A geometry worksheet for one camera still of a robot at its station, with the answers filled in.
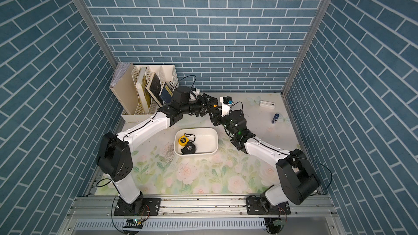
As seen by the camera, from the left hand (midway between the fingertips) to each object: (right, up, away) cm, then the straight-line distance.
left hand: (220, 104), depth 79 cm
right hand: (-4, -2, +1) cm, 4 cm away
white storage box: (-8, -22, +18) cm, 29 cm away
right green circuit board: (+25, -52, -8) cm, 58 cm away
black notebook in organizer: (-40, +11, +20) cm, 47 cm away
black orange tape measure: (-3, 0, -1) cm, 3 cm away
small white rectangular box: (+33, +1, +33) cm, 47 cm away
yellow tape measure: (-21, -21, +15) cm, 34 cm away
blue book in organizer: (-35, +7, +26) cm, 44 cm away
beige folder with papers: (-54, +10, +11) cm, 56 cm away
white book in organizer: (-44, +8, +11) cm, 47 cm away
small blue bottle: (+35, -8, +21) cm, 41 cm away
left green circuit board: (-39, -54, -6) cm, 67 cm away
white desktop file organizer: (-35, +21, +26) cm, 48 cm away
